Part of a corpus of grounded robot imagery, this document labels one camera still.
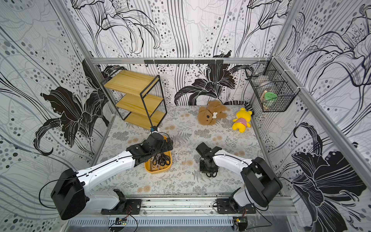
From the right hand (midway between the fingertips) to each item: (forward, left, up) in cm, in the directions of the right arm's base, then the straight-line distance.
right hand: (205, 169), depth 88 cm
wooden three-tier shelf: (+27, +38, +35) cm, 58 cm away
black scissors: (-4, -3, +2) cm, 5 cm away
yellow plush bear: (+35, -29, +7) cm, 46 cm away
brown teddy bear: (+34, -3, +11) cm, 36 cm away
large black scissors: (+4, +26, +5) cm, 26 cm away
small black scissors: (+2, +31, +5) cm, 32 cm away
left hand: (+9, +22, +13) cm, 27 cm away
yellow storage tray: (-2, +28, +4) cm, 29 cm away
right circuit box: (-26, -16, 0) cm, 31 cm away
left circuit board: (-27, +44, 0) cm, 51 cm away
